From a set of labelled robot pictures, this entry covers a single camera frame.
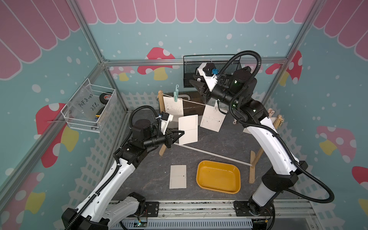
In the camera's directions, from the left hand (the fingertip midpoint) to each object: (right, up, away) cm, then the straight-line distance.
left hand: (183, 135), depth 66 cm
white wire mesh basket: (-46, +5, 0) cm, 46 cm away
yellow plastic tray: (+21, -26, +19) cm, 39 cm away
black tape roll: (-45, +20, +15) cm, 52 cm away
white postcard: (-4, -26, +19) cm, 33 cm away
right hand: (+4, +23, -11) cm, 26 cm away
